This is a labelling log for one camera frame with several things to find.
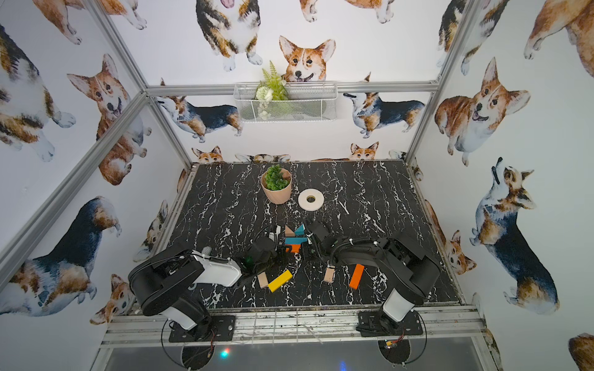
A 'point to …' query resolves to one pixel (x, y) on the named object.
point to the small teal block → (301, 230)
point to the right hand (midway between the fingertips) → (299, 250)
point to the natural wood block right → (329, 274)
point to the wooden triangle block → (288, 233)
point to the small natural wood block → (262, 280)
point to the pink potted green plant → (276, 183)
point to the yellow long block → (280, 280)
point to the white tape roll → (310, 199)
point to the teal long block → (295, 240)
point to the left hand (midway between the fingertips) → (294, 246)
